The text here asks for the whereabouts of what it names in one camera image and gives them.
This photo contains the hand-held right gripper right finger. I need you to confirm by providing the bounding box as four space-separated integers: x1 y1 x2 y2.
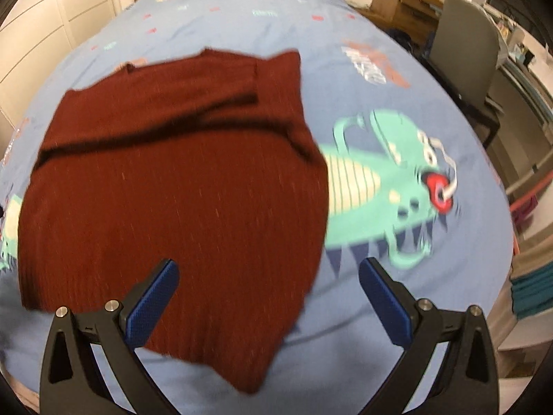
358 257 500 415

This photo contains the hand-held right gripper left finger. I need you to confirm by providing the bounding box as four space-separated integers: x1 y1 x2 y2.
40 258 181 415

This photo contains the dark red knit sweater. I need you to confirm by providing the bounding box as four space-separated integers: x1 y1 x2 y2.
18 49 330 395

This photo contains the stack of teal cloths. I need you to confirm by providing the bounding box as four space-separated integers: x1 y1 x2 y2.
509 267 553 321

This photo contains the blue printed bed sheet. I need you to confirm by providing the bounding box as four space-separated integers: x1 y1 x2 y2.
0 0 518 415

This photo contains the grey chair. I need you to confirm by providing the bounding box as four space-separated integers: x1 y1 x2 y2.
425 0 509 148

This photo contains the white desk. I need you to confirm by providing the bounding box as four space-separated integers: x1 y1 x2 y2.
487 9 553 139

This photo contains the wooden cabinet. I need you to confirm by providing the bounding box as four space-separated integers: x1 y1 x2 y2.
371 0 446 45

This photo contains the white wardrobe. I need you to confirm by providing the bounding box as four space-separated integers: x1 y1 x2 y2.
0 0 135 140

